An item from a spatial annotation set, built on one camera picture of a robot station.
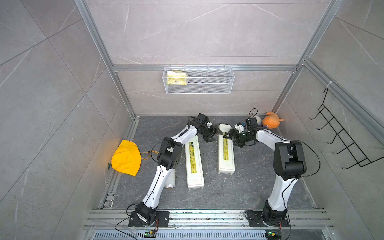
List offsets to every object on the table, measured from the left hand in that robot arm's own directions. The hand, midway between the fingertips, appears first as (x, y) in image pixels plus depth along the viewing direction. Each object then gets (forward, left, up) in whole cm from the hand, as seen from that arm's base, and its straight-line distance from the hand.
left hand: (222, 134), depth 98 cm
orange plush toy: (+13, -39, -2) cm, 41 cm away
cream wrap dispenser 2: (-16, 0, 0) cm, 16 cm away
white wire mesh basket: (+31, +15, +21) cm, 40 cm away
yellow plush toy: (-12, +63, -8) cm, 65 cm away
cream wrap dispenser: (-24, +19, 0) cm, 31 cm away
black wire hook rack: (-29, -49, +23) cm, 62 cm away
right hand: (-3, -4, -1) cm, 5 cm away
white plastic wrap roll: (-29, +33, -3) cm, 44 cm away
